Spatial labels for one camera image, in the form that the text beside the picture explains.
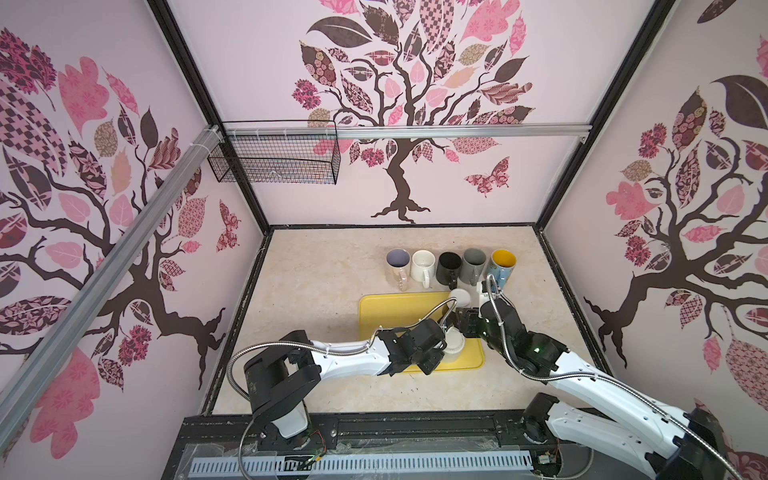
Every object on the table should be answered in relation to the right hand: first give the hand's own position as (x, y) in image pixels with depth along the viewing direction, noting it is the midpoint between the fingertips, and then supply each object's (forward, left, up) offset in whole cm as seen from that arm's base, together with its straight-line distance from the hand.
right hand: (463, 307), depth 79 cm
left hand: (-9, +8, -12) cm, 17 cm away
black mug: (+19, +1, -9) cm, 21 cm away
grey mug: (+20, -8, -6) cm, 22 cm away
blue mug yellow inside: (+18, -16, -6) cm, 25 cm away
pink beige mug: (+22, +17, -8) cm, 29 cm away
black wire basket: (+70, +72, +3) cm, 101 cm away
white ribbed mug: (+22, +9, -11) cm, 26 cm away
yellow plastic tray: (+6, +24, -12) cm, 27 cm away
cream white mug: (-7, +2, -7) cm, 10 cm away
